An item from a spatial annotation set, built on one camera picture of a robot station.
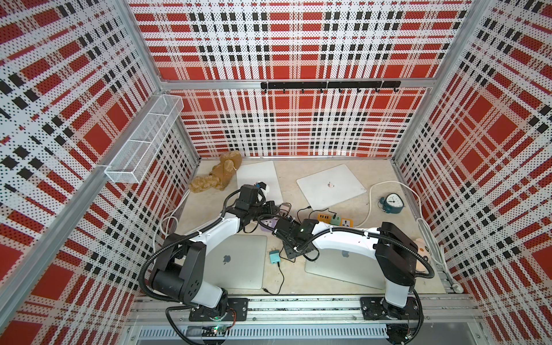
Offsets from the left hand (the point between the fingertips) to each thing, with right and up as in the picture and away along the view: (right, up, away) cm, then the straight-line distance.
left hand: (282, 209), depth 88 cm
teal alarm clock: (+51, +1, +10) cm, 52 cm away
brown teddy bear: (-29, +14, +14) cm, 35 cm away
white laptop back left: (-18, +16, +28) cm, 37 cm away
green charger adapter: (+23, -5, 0) cm, 24 cm away
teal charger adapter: (-3, -19, -4) cm, 19 cm away
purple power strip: (-3, -1, -22) cm, 22 cm away
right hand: (+6, -15, -5) cm, 17 cm away
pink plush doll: (+53, -14, -10) cm, 56 cm away
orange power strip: (+27, -7, +5) cm, 29 cm away
